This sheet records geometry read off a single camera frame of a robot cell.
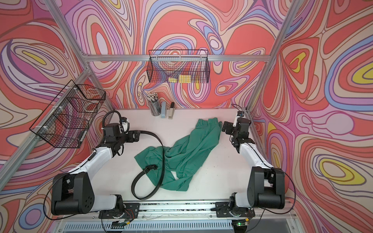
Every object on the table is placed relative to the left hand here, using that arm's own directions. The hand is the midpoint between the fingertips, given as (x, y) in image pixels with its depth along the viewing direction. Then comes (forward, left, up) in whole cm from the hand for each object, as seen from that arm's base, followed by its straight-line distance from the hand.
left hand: (134, 131), depth 89 cm
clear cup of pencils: (+26, -9, -1) cm, 28 cm away
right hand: (+2, -61, +2) cm, 62 cm away
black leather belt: (-20, -10, -11) cm, 24 cm away
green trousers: (-14, -29, -9) cm, 34 cm away
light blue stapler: (+29, -14, -9) cm, 33 cm away
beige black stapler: (+28, -21, -10) cm, 37 cm away
